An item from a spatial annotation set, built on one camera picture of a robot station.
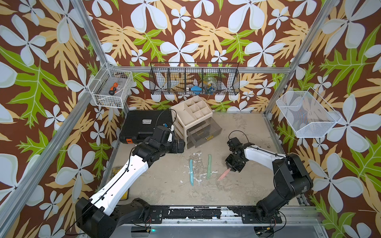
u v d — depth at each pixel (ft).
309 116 2.63
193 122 2.69
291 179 1.51
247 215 2.43
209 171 2.94
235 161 2.52
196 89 3.12
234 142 2.54
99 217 1.20
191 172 2.91
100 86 2.69
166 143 1.99
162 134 1.82
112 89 2.62
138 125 3.43
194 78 3.23
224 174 2.90
